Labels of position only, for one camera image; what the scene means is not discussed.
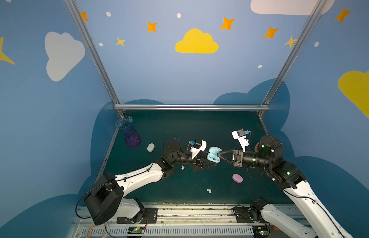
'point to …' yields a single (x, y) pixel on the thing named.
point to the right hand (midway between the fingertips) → (221, 153)
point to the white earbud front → (209, 191)
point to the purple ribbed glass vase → (131, 137)
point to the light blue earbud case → (213, 154)
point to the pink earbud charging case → (237, 178)
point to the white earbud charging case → (151, 147)
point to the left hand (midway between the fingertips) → (216, 161)
